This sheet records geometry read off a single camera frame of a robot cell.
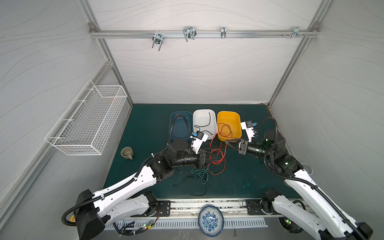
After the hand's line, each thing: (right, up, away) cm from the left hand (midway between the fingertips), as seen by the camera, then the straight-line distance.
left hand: (218, 156), depth 63 cm
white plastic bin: (-3, +14, +45) cm, 48 cm away
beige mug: (-52, -5, +27) cm, 59 cm away
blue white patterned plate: (-2, -33, +7) cm, 34 cm away
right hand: (+5, +7, +3) cm, 9 cm away
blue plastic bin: (-20, +12, +38) cm, 44 cm away
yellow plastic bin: (+18, +16, +45) cm, 51 cm away
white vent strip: (-16, -34, +7) cm, 39 cm away
